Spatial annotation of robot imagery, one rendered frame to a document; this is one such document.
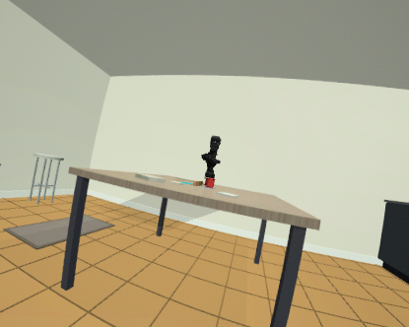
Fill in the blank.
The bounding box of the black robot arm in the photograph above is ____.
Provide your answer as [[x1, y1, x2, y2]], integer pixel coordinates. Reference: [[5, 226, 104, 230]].
[[201, 135, 221, 179]]

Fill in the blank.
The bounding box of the red cup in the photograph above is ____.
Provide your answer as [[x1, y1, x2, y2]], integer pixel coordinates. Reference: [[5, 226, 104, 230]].
[[205, 177, 216, 188]]

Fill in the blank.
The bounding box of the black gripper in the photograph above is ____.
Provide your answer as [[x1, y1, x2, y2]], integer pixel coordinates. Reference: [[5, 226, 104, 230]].
[[203, 151, 220, 171]]

